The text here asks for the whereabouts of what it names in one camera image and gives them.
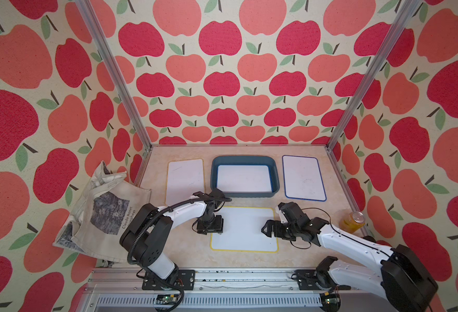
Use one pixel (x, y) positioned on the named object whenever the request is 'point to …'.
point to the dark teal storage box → (274, 171)
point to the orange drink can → (352, 222)
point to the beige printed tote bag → (105, 212)
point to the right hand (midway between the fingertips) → (270, 235)
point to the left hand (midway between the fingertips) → (217, 236)
